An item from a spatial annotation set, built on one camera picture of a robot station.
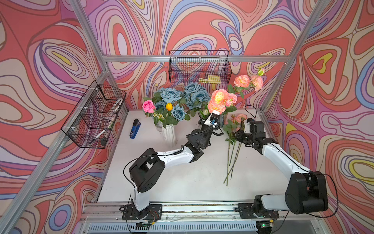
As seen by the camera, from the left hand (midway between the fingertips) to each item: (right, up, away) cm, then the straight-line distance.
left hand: (215, 108), depth 71 cm
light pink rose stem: (+25, -3, +37) cm, 45 cm away
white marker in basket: (-60, -14, +3) cm, 61 cm away
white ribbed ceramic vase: (-25, -15, +17) cm, 34 cm away
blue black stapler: (-52, -10, +37) cm, 65 cm away
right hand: (+16, -16, +18) cm, 29 cm away
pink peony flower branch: (+13, -35, +18) cm, 41 cm away
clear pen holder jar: (+11, -5, +31) cm, 34 cm away
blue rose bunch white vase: (-25, -4, 0) cm, 25 cm away
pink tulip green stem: (+19, -11, +33) cm, 40 cm away
